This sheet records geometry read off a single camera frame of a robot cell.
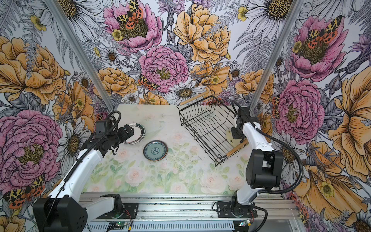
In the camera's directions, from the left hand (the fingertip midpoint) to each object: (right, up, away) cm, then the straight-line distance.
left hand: (128, 137), depth 82 cm
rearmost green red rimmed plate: (0, 0, +19) cm, 19 cm away
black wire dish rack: (+49, +7, +26) cm, 56 cm away
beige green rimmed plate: (+63, -4, +17) cm, 65 cm away
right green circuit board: (+60, -41, -11) cm, 73 cm away
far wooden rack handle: (+33, +26, +40) cm, 58 cm away
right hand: (+65, -1, +6) cm, 65 cm away
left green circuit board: (+1, -40, -11) cm, 42 cm away
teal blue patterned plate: (+12, -10, +12) cm, 20 cm away
